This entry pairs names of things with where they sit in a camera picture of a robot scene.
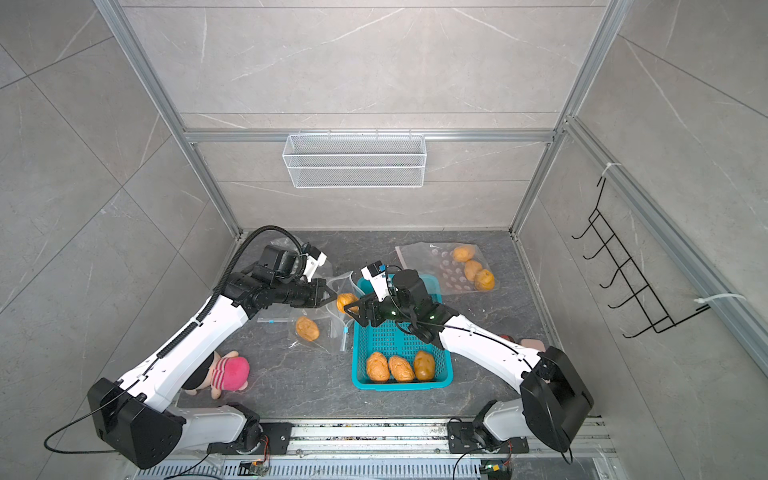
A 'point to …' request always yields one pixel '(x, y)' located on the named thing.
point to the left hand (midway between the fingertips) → (340, 292)
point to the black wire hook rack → (628, 275)
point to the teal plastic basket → (388, 357)
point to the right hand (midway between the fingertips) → (356, 304)
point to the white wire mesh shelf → (354, 161)
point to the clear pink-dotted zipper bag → (459, 267)
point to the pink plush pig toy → (227, 372)
